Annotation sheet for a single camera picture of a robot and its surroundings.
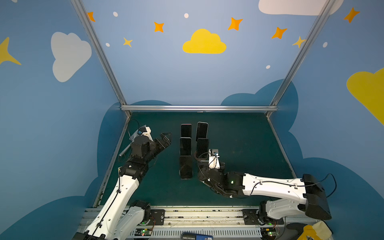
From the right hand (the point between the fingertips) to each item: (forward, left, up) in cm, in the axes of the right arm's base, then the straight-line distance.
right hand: (206, 161), depth 76 cm
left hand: (+8, +19, +9) cm, 23 cm away
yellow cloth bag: (-25, -55, -16) cm, 62 cm away
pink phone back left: (+24, +13, -6) cm, 28 cm away
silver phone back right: (+25, +3, -5) cm, 25 cm away
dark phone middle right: (+14, +2, -10) cm, 17 cm away
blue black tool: (-31, +5, -12) cm, 34 cm away
